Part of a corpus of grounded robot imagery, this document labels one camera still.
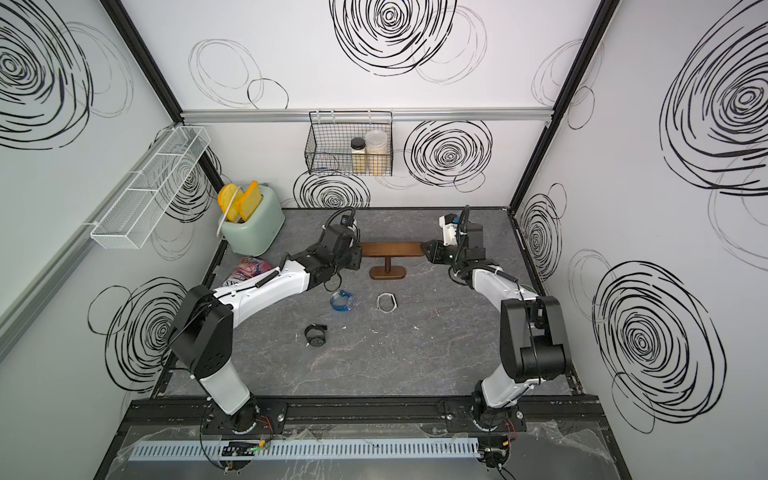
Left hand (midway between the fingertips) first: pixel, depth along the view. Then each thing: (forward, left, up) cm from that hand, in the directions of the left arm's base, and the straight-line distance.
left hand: (357, 249), depth 90 cm
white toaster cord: (+7, +45, 0) cm, 46 cm away
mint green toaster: (+8, +36, -5) cm, 37 cm away
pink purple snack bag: (0, +38, -12) cm, 40 cm away
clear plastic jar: (+18, -5, +20) cm, 28 cm away
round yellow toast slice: (+14, +43, +7) cm, 46 cm away
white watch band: (-10, -7, -14) cm, 19 cm away
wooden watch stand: (0, -10, 0) cm, 10 cm away
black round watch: (-24, +11, -13) cm, 29 cm away
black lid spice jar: (+18, 0, +20) cm, 27 cm away
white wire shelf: (-7, +53, +18) cm, 57 cm away
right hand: (+2, -21, +1) cm, 21 cm away
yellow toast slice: (+13, +35, +7) cm, 38 cm away
